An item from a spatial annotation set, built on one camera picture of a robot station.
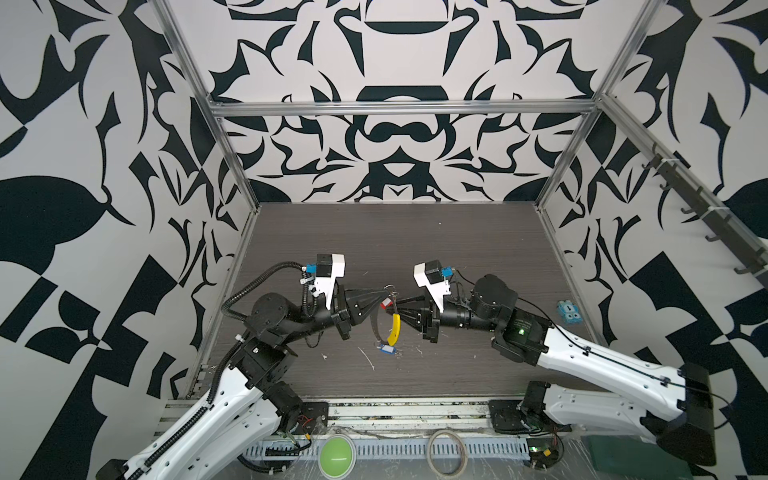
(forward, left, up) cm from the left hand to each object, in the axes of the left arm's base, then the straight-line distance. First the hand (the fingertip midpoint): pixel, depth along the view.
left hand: (388, 290), depth 53 cm
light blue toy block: (+11, -55, -38) cm, 68 cm away
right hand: (-1, -1, -6) cm, 6 cm away
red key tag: (0, 0, -5) cm, 5 cm away
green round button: (-22, +12, -38) cm, 45 cm away
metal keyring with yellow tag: (-4, -1, -5) cm, 7 cm away
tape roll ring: (-23, -9, -37) cm, 44 cm away
